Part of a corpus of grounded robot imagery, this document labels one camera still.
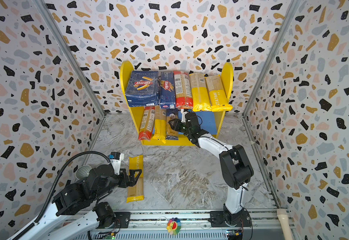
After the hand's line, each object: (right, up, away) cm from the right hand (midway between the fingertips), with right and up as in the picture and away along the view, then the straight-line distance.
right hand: (168, 119), depth 87 cm
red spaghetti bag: (-14, -3, +5) cm, 15 cm away
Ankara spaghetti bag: (+1, -9, +1) cm, 9 cm away
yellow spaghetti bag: (-5, -8, 0) cm, 10 cm away
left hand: (-13, -24, -19) cm, 34 cm away
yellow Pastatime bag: (-17, -40, -7) cm, 44 cm away
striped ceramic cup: (-50, -31, 0) cm, 59 cm away
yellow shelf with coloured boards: (+27, 0, +12) cm, 30 cm away
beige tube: (+58, -49, -14) cm, 77 cm away
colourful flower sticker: (+4, -52, -16) cm, 55 cm away
